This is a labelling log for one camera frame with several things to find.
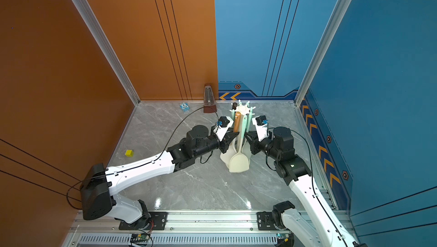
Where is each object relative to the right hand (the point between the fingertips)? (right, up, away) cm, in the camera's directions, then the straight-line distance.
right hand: (246, 132), depth 72 cm
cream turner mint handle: (0, +3, -7) cm, 7 cm away
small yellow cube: (-62, -13, +21) cm, 67 cm away
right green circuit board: (+16, -45, 0) cm, 48 cm away
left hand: (-4, +2, -3) cm, 5 cm away
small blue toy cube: (-37, +13, +43) cm, 58 cm away
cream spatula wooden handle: (-2, -13, +4) cm, 14 cm away
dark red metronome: (-19, +14, +39) cm, 46 cm away
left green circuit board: (-44, -44, -1) cm, 62 cm away
